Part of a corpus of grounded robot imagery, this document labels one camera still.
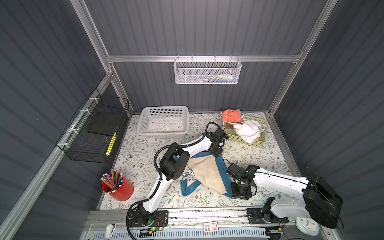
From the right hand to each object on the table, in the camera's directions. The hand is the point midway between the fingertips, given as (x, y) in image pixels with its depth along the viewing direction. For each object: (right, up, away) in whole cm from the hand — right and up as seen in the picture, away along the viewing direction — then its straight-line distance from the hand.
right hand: (235, 198), depth 80 cm
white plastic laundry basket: (-46, +44, +35) cm, 73 cm away
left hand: (-7, +23, +18) cm, 30 cm away
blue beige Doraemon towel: (-14, +13, +8) cm, 21 cm away
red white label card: (-14, -9, -10) cm, 19 cm away
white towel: (+14, +37, +17) cm, 43 cm away
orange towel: (+4, +47, +22) cm, 51 cm away
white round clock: (+31, -7, -11) cm, 34 cm away
